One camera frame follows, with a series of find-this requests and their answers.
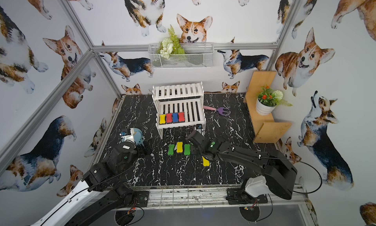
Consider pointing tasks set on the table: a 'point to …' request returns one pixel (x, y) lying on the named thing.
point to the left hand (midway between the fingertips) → (145, 138)
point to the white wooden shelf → (178, 105)
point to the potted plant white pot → (268, 100)
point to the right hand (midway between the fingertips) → (195, 139)
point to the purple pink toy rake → (221, 110)
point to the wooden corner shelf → (267, 130)
